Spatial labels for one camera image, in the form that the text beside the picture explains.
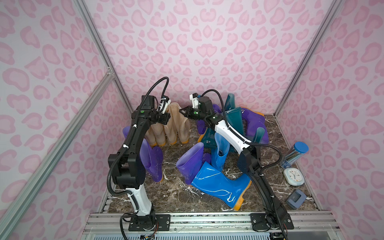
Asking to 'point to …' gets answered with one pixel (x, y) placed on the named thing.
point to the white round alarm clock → (293, 176)
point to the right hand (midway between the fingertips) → (180, 110)
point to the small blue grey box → (296, 199)
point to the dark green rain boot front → (234, 120)
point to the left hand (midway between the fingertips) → (169, 114)
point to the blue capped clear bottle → (297, 150)
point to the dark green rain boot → (230, 103)
